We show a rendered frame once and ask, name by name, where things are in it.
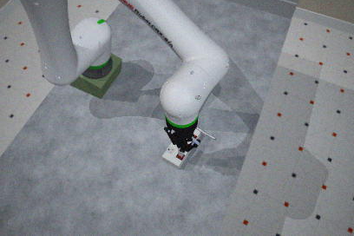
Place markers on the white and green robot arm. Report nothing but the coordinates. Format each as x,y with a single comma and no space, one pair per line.
205,62

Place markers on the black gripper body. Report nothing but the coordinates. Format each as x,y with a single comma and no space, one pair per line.
183,138

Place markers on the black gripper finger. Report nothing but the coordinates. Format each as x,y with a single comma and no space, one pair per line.
173,140
186,148

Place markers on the white power strip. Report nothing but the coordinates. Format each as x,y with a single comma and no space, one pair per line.
171,155

